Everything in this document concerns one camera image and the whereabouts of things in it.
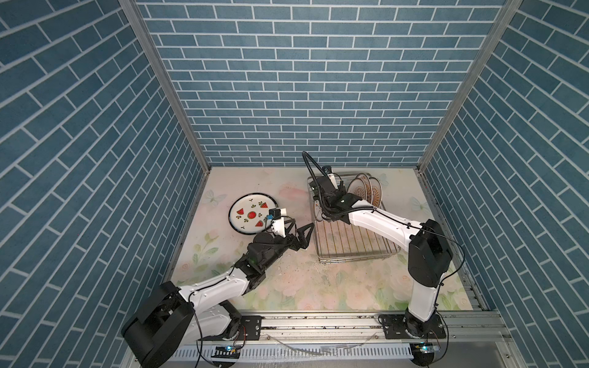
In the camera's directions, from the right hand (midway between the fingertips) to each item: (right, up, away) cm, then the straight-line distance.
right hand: (331, 186), depth 89 cm
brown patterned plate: (+14, 0, +9) cm, 17 cm away
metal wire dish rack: (+4, -22, +3) cm, 23 cm away
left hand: (-10, -13, -11) cm, 20 cm away
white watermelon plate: (-36, -11, +13) cm, 40 cm away
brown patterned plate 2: (+20, -2, +6) cm, 21 cm away
